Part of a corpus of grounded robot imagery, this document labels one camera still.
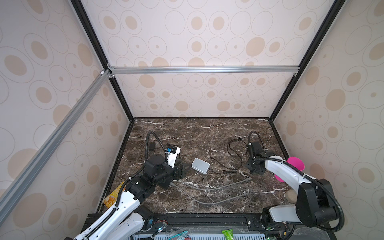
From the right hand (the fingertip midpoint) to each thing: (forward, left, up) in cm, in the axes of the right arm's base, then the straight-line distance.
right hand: (252, 166), depth 89 cm
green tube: (-33, +19, -1) cm, 38 cm away
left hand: (-7, +37, +19) cm, 42 cm away
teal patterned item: (-34, +41, -1) cm, 54 cm away
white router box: (+2, +31, -2) cm, 31 cm away
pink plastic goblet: (-4, -19, +11) cm, 22 cm away
